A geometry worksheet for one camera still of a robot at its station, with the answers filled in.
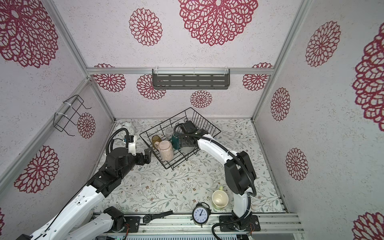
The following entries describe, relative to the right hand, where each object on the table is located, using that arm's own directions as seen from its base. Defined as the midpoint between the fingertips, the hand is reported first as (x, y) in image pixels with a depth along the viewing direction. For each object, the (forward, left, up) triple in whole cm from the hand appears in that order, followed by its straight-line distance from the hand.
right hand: (185, 139), depth 90 cm
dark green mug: (+1, +6, -3) cm, 7 cm away
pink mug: (-7, +11, -1) cm, 13 cm away
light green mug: (-30, -20, -13) cm, 38 cm away
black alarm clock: (-38, -10, -11) cm, 41 cm away
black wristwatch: (-40, +17, -13) cm, 46 cm away
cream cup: (-5, -1, -3) cm, 6 cm away
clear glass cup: (+9, +12, -6) cm, 16 cm away
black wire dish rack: (+31, -1, -9) cm, 32 cm away
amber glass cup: (+4, +20, -5) cm, 21 cm away
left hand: (-13, +19, +9) cm, 25 cm away
